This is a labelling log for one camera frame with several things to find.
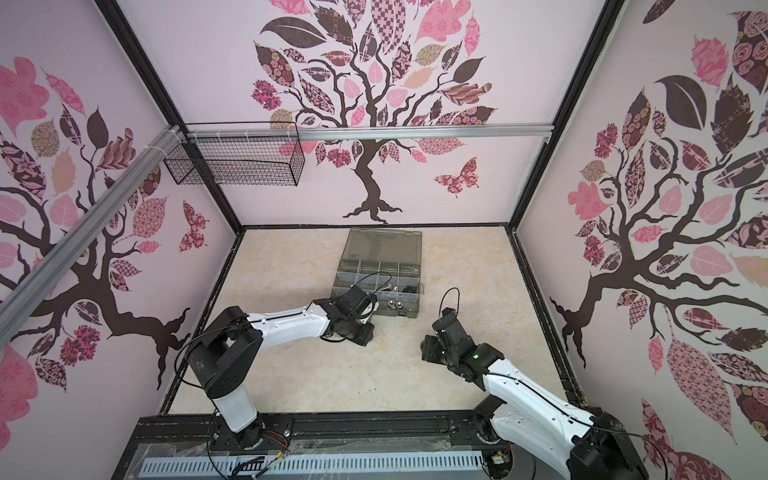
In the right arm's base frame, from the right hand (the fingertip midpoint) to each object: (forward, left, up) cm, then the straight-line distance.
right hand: (426, 344), depth 84 cm
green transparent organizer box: (+31, +11, -1) cm, 33 cm away
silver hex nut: (+15, +10, -4) cm, 19 cm away
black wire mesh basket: (+53, +59, +30) cm, 85 cm away
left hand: (+3, +17, -4) cm, 18 cm away
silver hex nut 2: (+15, +7, -3) cm, 17 cm away
